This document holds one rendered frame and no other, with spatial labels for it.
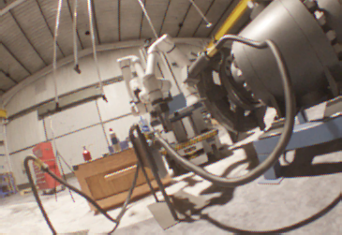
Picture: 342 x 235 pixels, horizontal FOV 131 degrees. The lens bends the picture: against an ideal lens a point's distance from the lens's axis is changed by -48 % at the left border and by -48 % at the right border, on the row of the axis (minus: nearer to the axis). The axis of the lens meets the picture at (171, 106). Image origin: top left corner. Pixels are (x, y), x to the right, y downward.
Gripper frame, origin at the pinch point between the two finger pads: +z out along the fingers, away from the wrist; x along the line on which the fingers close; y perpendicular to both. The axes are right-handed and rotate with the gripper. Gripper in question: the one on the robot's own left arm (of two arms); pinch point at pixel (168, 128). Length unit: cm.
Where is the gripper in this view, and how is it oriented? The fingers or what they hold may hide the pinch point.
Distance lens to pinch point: 82.2
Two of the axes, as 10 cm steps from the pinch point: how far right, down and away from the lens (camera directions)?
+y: -8.6, 2.6, -4.3
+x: 3.5, -3.1, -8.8
